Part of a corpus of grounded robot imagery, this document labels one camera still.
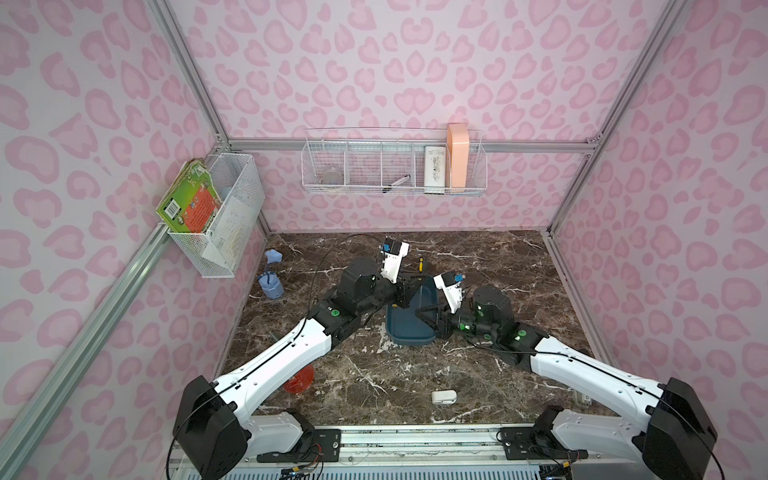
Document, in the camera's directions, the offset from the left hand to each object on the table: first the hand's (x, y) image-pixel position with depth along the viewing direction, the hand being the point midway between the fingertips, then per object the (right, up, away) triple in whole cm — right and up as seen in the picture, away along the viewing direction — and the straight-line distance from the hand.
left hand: (425, 273), depth 70 cm
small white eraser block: (+6, -33, +8) cm, 34 cm away
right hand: (-2, -10, +2) cm, 11 cm away
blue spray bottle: (-47, -4, +25) cm, 53 cm away
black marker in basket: (-6, +28, +26) cm, 39 cm away
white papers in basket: (-53, +8, +12) cm, 55 cm away
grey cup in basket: (-27, +29, +27) cm, 48 cm away
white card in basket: (+5, +32, +21) cm, 38 cm away
